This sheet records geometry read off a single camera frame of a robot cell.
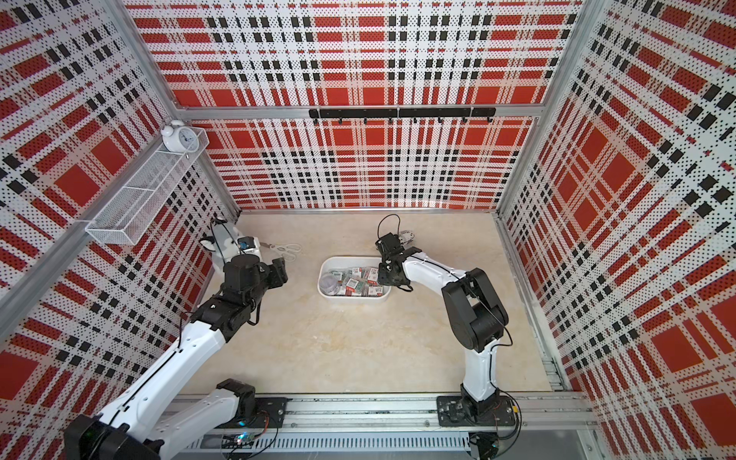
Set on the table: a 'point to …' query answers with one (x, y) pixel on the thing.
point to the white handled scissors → (288, 251)
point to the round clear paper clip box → (329, 283)
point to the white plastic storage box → (350, 277)
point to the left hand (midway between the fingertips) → (278, 262)
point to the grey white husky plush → (221, 242)
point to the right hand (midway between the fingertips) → (391, 277)
